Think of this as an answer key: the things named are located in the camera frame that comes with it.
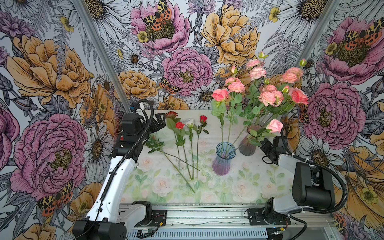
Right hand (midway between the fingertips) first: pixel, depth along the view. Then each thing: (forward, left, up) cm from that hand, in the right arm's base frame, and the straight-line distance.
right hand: (263, 148), depth 95 cm
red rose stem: (+9, +52, -2) cm, 53 cm away
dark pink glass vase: (0, +11, +1) cm, 11 cm away
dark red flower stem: (+26, +60, +1) cm, 65 cm away
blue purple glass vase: (-9, +27, +13) cm, 31 cm away
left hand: (0, +60, +28) cm, 66 cm away
